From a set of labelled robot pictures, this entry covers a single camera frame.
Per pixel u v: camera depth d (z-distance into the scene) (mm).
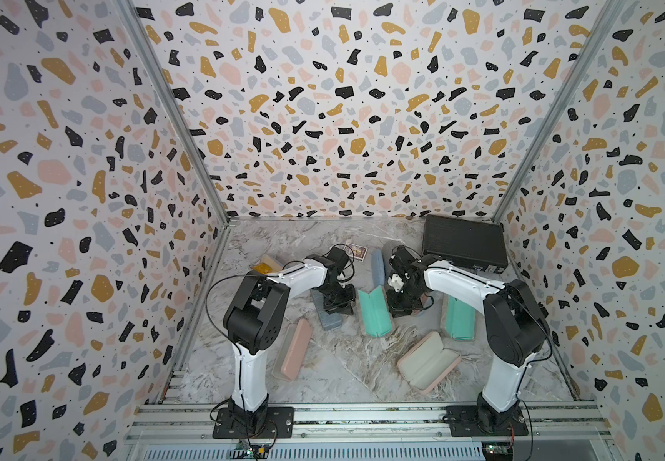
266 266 1040
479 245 1098
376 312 948
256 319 516
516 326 493
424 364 835
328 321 888
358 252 1094
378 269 1006
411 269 699
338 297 827
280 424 735
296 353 796
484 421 664
